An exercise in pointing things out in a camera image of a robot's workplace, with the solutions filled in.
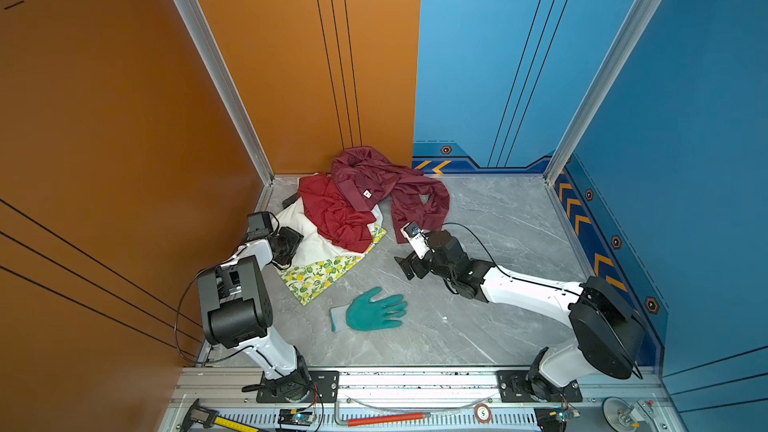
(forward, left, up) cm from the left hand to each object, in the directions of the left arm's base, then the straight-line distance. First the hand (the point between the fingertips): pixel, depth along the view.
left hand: (300, 236), depth 96 cm
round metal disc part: (-46, -83, -3) cm, 95 cm away
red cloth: (+6, -11, +4) cm, 13 cm away
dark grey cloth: (+18, +8, -3) cm, 20 cm away
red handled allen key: (-48, -28, -6) cm, 55 cm away
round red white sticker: (-46, -52, -5) cm, 70 cm away
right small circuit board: (-46, -73, -4) cm, 86 cm away
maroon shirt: (+23, -21, +5) cm, 32 cm away
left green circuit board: (-47, -7, -7) cm, 48 cm away
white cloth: (-3, -4, -2) cm, 5 cm away
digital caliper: (-47, +15, -5) cm, 50 cm away
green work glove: (-24, -23, -3) cm, 33 cm away
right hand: (-9, -34, +8) cm, 36 cm away
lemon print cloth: (-13, -4, -5) cm, 14 cm away
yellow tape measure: (-49, +5, -5) cm, 50 cm away
